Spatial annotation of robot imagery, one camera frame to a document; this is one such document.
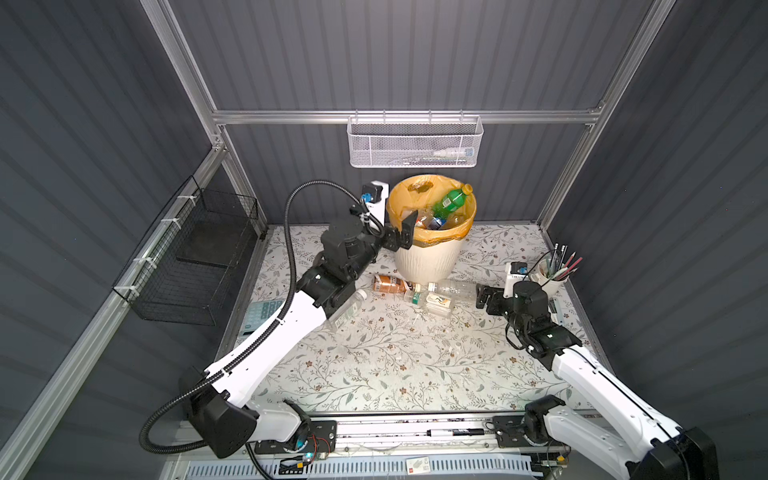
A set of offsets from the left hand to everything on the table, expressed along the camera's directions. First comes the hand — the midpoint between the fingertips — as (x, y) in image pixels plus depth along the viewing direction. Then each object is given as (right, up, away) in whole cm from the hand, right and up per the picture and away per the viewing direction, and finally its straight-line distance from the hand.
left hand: (396, 205), depth 65 cm
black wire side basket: (-53, -15, +8) cm, 55 cm away
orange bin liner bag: (+9, +10, +34) cm, 36 cm away
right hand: (+28, -20, +17) cm, 39 cm away
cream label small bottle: (+13, -27, +26) cm, 40 cm away
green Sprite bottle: (+18, +5, +26) cm, 32 cm away
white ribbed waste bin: (+11, -10, +24) cm, 28 cm away
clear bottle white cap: (-15, -28, +28) cm, 42 cm away
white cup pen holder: (+50, -18, +28) cm, 60 cm away
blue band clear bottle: (+14, 0, +34) cm, 37 cm away
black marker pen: (+15, -55, +9) cm, 58 cm away
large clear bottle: (+23, -23, +41) cm, 52 cm away
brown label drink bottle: (-1, -21, +32) cm, 38 cm away
